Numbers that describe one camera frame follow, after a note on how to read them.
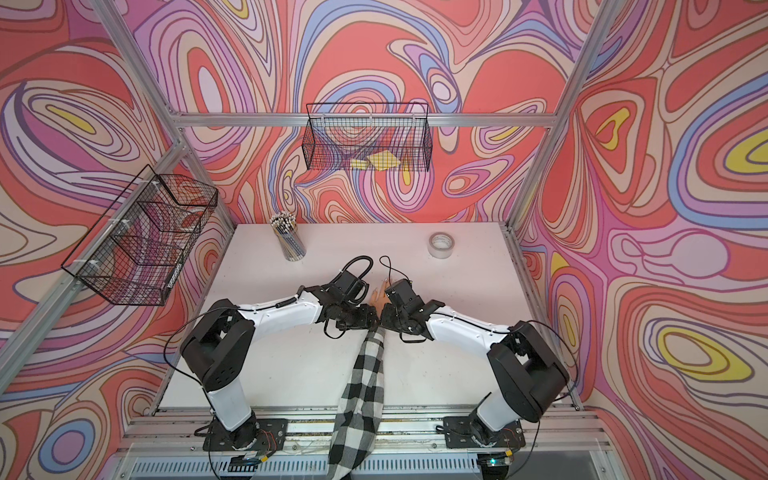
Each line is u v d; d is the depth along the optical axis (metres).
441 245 1.13
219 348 0.47
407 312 0.67
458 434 0.72
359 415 0.72
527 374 0.44
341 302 0.70
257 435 0.72
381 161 0.91
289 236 1.01
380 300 0.89
